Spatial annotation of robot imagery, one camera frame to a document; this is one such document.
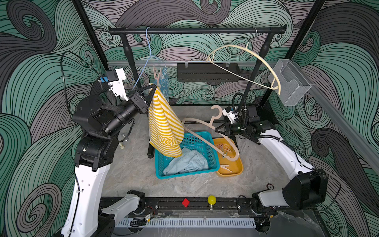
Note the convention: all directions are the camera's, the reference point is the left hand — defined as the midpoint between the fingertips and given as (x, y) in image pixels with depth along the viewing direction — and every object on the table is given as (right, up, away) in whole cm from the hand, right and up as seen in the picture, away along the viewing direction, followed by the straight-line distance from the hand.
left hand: (154, 84), depth 45 cm
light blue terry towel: (+13, -35, +38) cm, 54 cm away
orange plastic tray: (+37, -38, +45) cm, 70 cm away
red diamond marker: (+10, -54, +29) cm, 62 cm away
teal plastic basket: (-5, -37, +43) cm, 56 cm away
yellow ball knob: (+23, -52, +28) cm, 64 cm away
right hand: (+25, -18, +32) cm, 44 cm away
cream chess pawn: (-33, -30, +50) cm, 67 cm away
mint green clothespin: (+29, -30, +27) cm, 50 cm away
